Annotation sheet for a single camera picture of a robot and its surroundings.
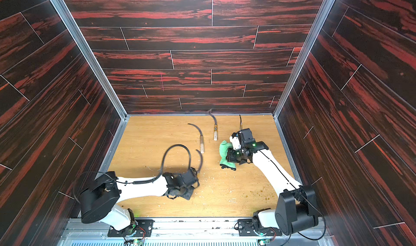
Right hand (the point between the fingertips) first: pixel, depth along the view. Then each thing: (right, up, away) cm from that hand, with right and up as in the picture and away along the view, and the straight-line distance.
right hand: (231, 156), depth 85 cm
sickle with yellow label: (-7, +15, +25) cm, 30 cm away
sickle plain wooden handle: (-17, +8, +20) cm, 27 cm away
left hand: (-21, -20, -1) cm, 29 cm away
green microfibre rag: (-4, +5, -4) cm, 8 cm away
